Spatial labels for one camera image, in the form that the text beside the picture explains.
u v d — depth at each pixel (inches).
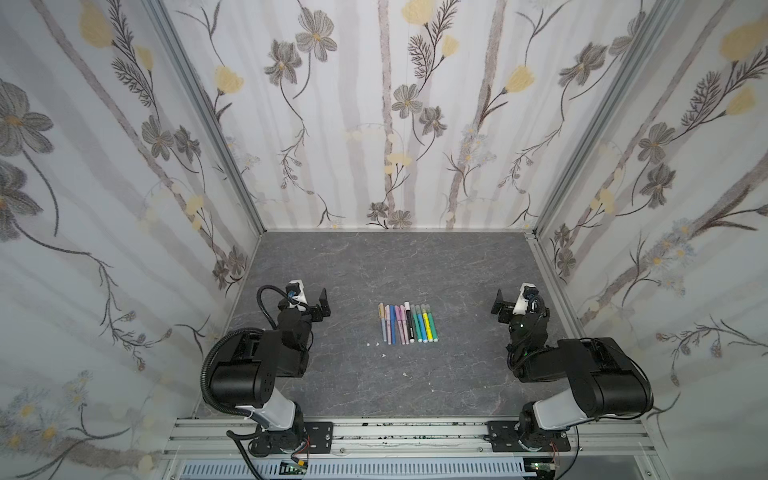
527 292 30.0
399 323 37.3
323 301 33.2
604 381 17.8
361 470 27.7
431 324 36.8
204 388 17.2
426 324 36.9
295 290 30.2
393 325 36.9
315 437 29.0
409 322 36.9
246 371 18.2
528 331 26.5
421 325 36.7
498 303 32.8
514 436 28.9
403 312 37.8
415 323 37.0
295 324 27.3
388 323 36.9
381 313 37.9
